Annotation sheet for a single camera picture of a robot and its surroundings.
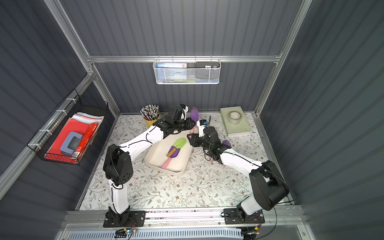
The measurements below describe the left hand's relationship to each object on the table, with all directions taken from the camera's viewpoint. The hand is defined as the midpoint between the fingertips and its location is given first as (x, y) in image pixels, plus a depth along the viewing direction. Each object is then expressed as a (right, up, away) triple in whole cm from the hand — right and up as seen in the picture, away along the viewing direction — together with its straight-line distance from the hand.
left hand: (197, 123), depth 86 cm
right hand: (-4, -7, -2) cm, 9 cm away
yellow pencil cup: (-32, 0, +16) cm, 36 cm away
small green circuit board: (-32, -51, -16) cm, 63 cm away
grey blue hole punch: (-57, -10, -19) cm, 61 cm away
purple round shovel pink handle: (-15, -20, +10) cm, 27 cm away
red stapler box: (-52, -9, -18) cm, 55 cm away
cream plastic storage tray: (-26, -20, +9) cm, 34 cm away
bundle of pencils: (-30, +8, +10) cm, 33 cm away
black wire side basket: (-59, +6, -4) cm, 60 cm away
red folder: (-62, -1, -11) cm, 63 cm away
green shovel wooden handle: (-12, -14, +16) cm, 25 cm away
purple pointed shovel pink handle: (-1, +5, +3) cm, 6 cm away
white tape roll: (+29, +5, +26) cm, 39 cm away
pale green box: (+33, -3, +21) cm, 40 cm away
